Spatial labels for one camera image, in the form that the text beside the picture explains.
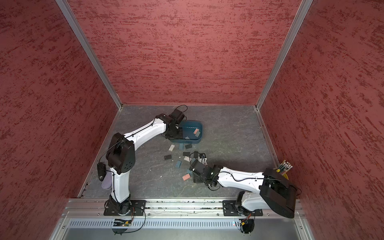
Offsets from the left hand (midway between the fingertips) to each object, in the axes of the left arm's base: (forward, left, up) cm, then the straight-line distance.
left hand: (177, 139), depth 91 cm
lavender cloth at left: (-23, +38, -5) cm, 44 cm away
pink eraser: (-20, -6, -8) cm, 23 cm away
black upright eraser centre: (-7, -12, -7) cm, 15 cm away
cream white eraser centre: (-9, -6, -8) cm, 13 cm away
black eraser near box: (0, -7, -8) cm, 11 cm away
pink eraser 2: (+12, -11, -7) cm, 18 cm away
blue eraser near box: (0, -2, -7) cm, 8 cm away
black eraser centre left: (-8, +6, -8) cm, 13 cm away
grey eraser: (+6, -6, -6) cm, 10 cm away
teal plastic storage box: (+10, -9, -7) cm, 15 cm away
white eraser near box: (-2, +4, -7) cm, 8 cm away
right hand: (-21, -14, -7) cm, 27 cm away
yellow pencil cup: (-21, -56, +8) cm, 60 cm away
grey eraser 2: (+10, -13, -7) cm, 17 cm away
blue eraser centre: (-12, -1, -8) cm, 15 cm away
